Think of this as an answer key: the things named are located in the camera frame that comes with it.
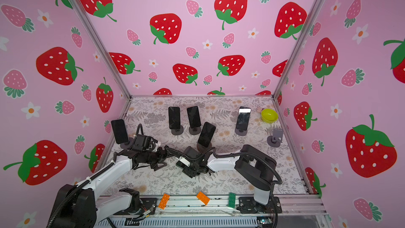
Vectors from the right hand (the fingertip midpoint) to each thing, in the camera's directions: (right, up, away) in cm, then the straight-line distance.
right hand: (186, 166), depth 87 cm
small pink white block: (+49, +32, +24) cm, 64 cm away
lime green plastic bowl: (+55, +28, +21) cm, 65 cm away
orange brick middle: (+11, -12, -12) cm, 20 cm away
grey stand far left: (-37, +9, +8) cm, 39 cm away
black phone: (-8, +27, +7) cm, 29 cm away
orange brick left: (-9, -13, -12) cm, 20 cm away
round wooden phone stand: (+9, +9, +5) cm, 14 cm away
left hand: (-7, +6, -4) cm, 10 cm away
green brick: (+24, -12, -12) cm, 29 cm away
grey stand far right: (+52, +14, +4) cm, 54 cm away
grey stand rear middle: (+3, +18, +17) cm, 25 cm away
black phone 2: (+34, +27, +9) cm, 44 cm away
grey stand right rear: (+34, +17, +14) cm, 40 cm away
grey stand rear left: (-8, +17, +15) cm, 24 cm away
